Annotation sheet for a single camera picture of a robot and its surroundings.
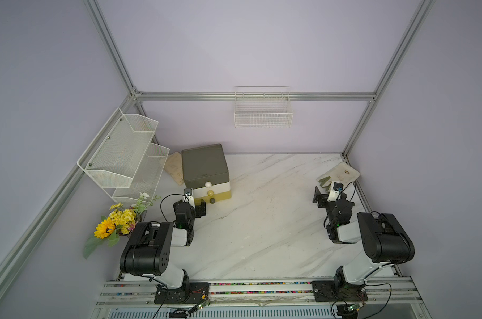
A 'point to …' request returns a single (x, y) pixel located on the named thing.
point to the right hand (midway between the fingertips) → (326, 190)
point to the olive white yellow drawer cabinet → (206, 173)
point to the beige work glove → (174, 165)
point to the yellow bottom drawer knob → (212, 201)
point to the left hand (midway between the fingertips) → (191, 202)
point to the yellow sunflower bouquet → (119, 221)
